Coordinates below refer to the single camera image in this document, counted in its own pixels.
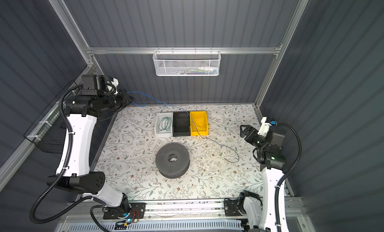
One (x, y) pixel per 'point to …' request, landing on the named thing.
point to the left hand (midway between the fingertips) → (134, 97)
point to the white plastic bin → (163, 133)
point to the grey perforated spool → (172, 160)
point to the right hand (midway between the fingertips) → (249, 130)
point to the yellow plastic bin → (203, 115)
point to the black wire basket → (49, 133)
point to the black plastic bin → (181, 124)
